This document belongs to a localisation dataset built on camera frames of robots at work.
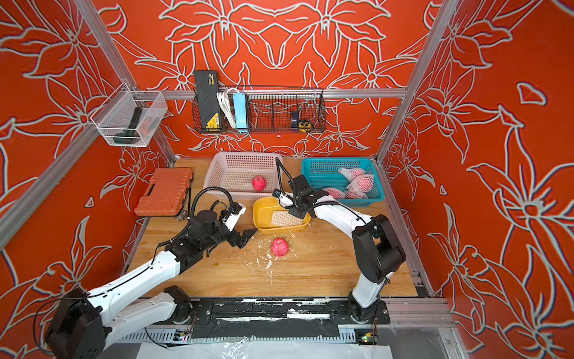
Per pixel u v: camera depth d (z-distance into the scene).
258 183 1.01
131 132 0.82
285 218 0.92
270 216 0.94
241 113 0.90
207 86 0.85
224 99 0.84
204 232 0.60
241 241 0.71
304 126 0.94
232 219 0.67
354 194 0.95
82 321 0.39
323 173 1.10
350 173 1.04
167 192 0.98
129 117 0.91
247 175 1.04
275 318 0.73
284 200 0.79
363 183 0.97
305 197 0.69
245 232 0.70
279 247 0.81
